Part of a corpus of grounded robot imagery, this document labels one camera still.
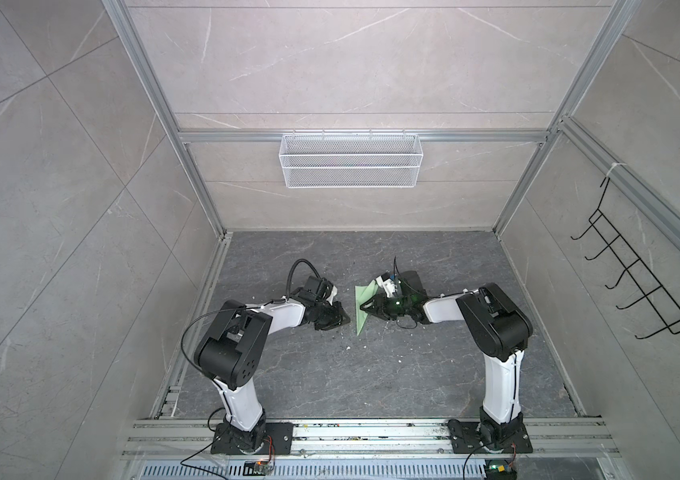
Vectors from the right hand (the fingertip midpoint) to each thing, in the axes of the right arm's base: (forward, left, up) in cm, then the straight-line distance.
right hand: (363, 307), depth 97 cm
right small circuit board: (-44, -30, -2) cm, 54 cm away
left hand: (-4, +5, +2) cm, 6 cm away
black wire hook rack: (-16, -60, +31) cm, 70 cm away
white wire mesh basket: (+41, +3, +29) cm, 50 cm away
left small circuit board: (-43, +28, -1) cm, 51 cm away
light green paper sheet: (+5, 0, 0) cm, 5 cm away
